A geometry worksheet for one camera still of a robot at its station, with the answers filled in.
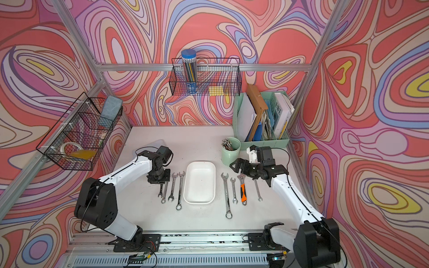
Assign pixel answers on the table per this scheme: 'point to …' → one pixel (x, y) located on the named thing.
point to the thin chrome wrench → (259, 198)
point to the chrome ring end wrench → (163, 201)
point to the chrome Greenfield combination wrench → (179, 206)
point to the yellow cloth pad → (83, 154)
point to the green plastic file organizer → (261, 118)
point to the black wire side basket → (76, 140)
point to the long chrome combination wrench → (228, 214)
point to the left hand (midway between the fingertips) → (165, 181)
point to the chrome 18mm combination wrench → (171, 196)
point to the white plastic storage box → (200, 183)
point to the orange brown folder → (260, 103)
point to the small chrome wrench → (234, 190)
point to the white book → (283, 110)
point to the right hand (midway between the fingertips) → (238, 171)
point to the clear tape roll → (62, 147)
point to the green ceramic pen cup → (228, 156)
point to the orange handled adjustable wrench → (242, 188)
